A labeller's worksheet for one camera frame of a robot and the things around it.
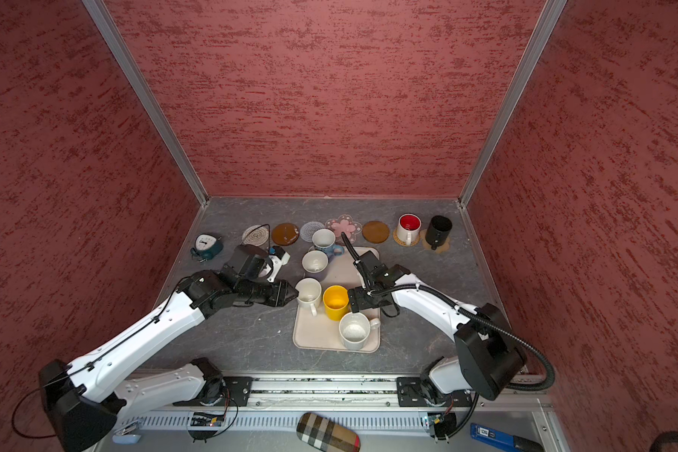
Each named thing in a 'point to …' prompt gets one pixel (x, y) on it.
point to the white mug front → (354, 329)
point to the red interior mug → (408, 227)
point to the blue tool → (492, 438)
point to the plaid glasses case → (323, 433)
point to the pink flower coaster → (345, 224)
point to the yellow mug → (335, 301)
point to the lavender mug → (314, 264)
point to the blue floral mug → (324, 238)
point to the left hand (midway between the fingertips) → (290, 299)
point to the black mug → (438, 231)
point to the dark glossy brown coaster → (285, 234)
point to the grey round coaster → (308, 229)
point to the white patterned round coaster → (257, 236)
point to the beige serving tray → (320, 333)
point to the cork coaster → (440, 249)
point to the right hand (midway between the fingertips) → (363, 307)
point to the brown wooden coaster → (376, 232)
